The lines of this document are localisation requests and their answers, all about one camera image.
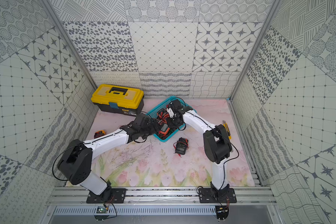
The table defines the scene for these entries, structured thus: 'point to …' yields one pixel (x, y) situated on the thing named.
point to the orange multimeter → (164, 130)
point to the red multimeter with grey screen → (162, 115)
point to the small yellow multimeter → (99, 133)
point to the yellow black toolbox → (118, 99)
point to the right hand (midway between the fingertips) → (170, 127)
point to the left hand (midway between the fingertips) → (157, 126)
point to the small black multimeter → (181, 146)
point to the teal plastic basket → (153, 114)
